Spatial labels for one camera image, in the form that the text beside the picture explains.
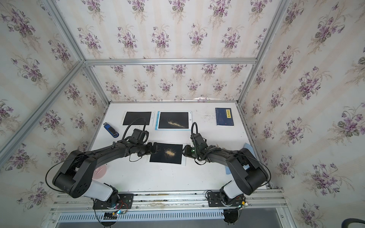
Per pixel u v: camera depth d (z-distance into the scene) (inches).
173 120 42.2
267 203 28.4
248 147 37.3
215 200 28.7
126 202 28.7
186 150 31.5
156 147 32.1
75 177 16.9
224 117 43.3
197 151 27.8
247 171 17.6
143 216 30.1
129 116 44.0
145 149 31.4
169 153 35.6
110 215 28.0
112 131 37.9
